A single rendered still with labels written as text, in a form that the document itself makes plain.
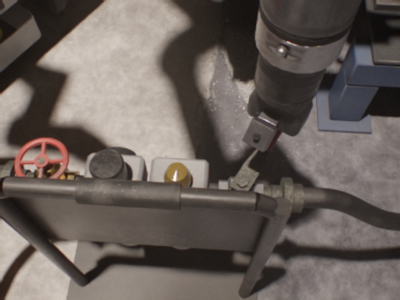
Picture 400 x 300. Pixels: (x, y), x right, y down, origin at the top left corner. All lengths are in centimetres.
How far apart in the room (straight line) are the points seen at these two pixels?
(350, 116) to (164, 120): 49
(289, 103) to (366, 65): 58
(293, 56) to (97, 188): 26
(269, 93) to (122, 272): 67
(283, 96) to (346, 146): 75
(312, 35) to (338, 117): 85
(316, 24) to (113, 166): 33
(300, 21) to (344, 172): 84
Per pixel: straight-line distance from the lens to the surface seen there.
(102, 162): 63
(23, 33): 136
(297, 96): 52
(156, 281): 108
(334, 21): 43
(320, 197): 68
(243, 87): 130
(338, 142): 126
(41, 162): 65
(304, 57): 45
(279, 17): 43
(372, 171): 125
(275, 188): 67
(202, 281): 107
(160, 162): 67
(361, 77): 113
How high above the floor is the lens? 106
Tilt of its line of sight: 62 degrees down
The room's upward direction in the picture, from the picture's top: straight up
